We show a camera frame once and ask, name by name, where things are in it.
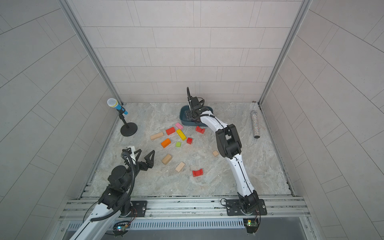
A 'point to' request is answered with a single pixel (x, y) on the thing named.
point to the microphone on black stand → (128, 130)
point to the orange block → (166, 143)
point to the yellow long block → (181, 134)
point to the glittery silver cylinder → (256, 129)
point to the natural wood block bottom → (180, 166)
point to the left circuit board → (120, 228)
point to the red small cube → (189, 140)
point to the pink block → (179, 126)
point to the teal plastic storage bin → (184, 120)
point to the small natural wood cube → (215, 153)
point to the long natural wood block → (156, 135)
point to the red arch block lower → (196, 173)
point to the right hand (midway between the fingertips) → (193, 110)
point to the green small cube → (178, 144)
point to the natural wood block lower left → (166, 159)
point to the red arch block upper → (200, 130)
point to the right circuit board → (252, 225)
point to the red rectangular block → (170, 131)
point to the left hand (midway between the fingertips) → (151, 150)
